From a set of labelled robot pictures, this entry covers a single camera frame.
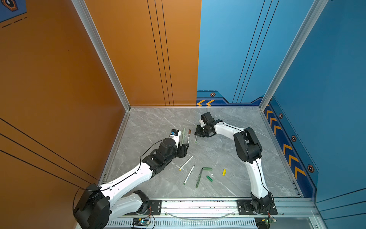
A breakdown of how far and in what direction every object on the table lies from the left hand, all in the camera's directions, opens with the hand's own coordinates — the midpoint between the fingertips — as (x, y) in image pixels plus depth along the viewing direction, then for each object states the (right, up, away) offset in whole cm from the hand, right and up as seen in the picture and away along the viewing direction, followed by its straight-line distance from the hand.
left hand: (185, 142), depth 81 cm
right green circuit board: (+42, -37, -11) cm, 57 cm away
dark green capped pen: (+8, -21, +3) cm, 23 cm away
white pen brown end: (+2, +3, +22) cm, 22 cm away
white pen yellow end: (-3, -18, +6) cm, 19 cm away
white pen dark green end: (-1, +2, +21) cm, 22 cm away
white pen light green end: (+7, 0, +19) cm, 20 cm away
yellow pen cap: (+23, -19, +4) cm, 30 cm away
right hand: (+7, +3, +22) cm, 23 cm away
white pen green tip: (+2, -20, +3) cm, 21 cm away
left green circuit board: (-23, -39, -10) cm, 46 cm away
